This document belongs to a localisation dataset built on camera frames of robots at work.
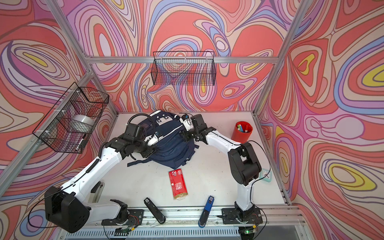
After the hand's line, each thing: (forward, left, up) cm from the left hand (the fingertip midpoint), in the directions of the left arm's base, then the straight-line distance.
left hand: (153, 143), depth 82 cm
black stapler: (-33, -5, -17) cm, 37 cm away
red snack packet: (-17, -13, -17) cm, 27 cm away
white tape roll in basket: (+1, +31, +16) cm, 35 cm away
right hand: (+8, -15, -5) cm, 18 cm away
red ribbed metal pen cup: (+13, -54, -7) cm, 56 cm away
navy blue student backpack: (+1, -12, -4) cm, 12 cm away
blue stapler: (-35, -27, -15) cm, 46 cm away
